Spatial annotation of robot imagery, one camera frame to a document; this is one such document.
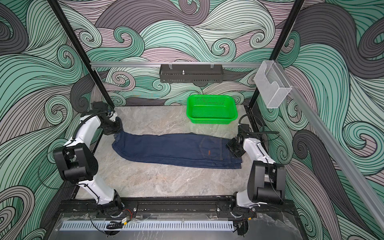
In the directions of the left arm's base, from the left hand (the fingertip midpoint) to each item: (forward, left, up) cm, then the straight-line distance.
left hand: (120, 128), depth 88 cm
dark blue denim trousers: (-4, -42, -16) cm, 45 cm away
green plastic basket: (+31, -60, -13) cm, 69 cm away
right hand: (-8, -67, -7) cm, 68 cm away
